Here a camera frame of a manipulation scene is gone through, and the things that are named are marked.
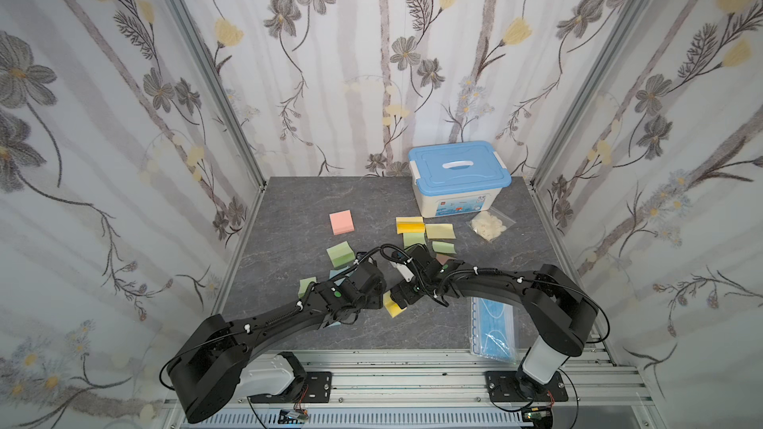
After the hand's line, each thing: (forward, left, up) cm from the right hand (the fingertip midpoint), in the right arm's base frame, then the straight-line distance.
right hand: (405, 280), depth 88 cm
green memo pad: (+10, +21, -4) cm, 24 cm away
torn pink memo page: (+10, -13, -5) cm, 17 cm away
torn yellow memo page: (+22, -14, -7) cm, 27 cm away
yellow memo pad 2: (-8, +4, -1) cm, 9 cm away
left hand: (-4, +8, +2) cm, 9 cm away
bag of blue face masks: (-12, -26, -2) cm, 28 cm away
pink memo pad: (+24, +23, -6) cm, 34 cm away
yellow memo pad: (+24, -2, -6) cm, 25 cm away
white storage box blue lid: (+33, -16, +10) cm, 39 cm away
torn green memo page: (+15, -14, -5) cm, 21 cm away
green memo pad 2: (+17, -3, -4) cm, 18 cm away
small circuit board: (-35, +29, -4) cm, 45 cm away
